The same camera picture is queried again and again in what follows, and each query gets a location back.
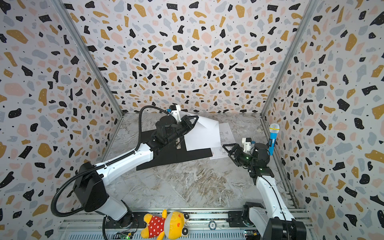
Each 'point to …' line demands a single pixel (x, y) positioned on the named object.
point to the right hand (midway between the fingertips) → (224, 148)
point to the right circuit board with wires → (252, 234)
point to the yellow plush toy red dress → (171, 225)
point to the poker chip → (212, 225)
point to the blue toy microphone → (274, 128)
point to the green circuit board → (125, 236)
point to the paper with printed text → (205, 134)
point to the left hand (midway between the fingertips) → (200, 114)
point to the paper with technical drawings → (226, 137)
